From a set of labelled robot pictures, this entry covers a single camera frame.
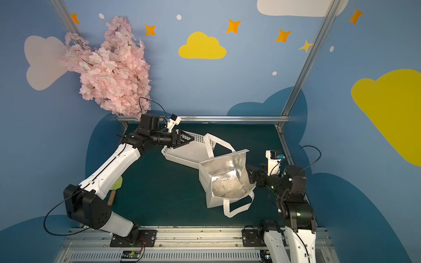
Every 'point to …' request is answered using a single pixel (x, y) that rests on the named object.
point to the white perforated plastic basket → (192, 153)
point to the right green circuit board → (265, 256)
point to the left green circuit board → (130, 254)
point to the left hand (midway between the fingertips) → (192, 138)
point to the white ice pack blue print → (230, 188)
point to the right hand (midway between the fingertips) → (257, 163)
